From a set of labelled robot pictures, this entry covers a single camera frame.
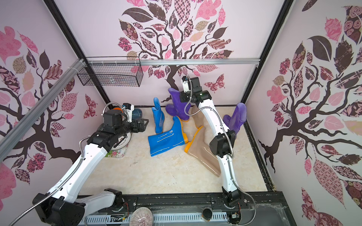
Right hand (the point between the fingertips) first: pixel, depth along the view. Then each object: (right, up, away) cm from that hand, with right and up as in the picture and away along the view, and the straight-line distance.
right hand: (181, 92), depth 88 cm
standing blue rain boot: (-14, -15, -2) cm, 21 cm away
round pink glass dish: (-20, -66, -19) cm, 71 cm away
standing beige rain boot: (+11, -15, +10) cm, 21 cm away
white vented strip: (-29, -68, -18) cm, 76 cm away
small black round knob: (+12, -60, -25) cm, 67 cm away
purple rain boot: (-3, -9, +9) cm, 14 cm away
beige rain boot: (+13, -39, +2) cm, 41 cm away
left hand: (-22, -19, -12) cm, 31 cm away
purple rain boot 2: (+34, -17, -5) cm, 38 cm away
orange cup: (-56, -8, +29) cm, 63 cm away
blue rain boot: (-5, -30, +8) cm, 31 cm away
